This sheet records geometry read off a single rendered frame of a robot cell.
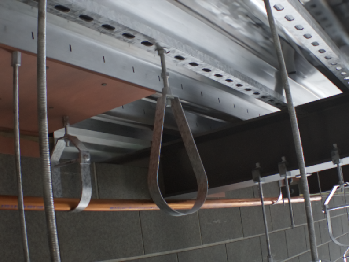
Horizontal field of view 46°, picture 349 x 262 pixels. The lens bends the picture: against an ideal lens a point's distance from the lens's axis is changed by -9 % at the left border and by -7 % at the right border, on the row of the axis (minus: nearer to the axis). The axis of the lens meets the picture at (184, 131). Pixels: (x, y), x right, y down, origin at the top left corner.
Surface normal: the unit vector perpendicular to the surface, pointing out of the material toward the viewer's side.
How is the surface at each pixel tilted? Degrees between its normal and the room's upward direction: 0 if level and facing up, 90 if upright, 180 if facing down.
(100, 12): 90
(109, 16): 90
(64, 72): 180
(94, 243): 90
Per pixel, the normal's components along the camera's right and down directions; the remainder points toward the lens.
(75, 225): 0.82, -0.23
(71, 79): 0.13, 0.96
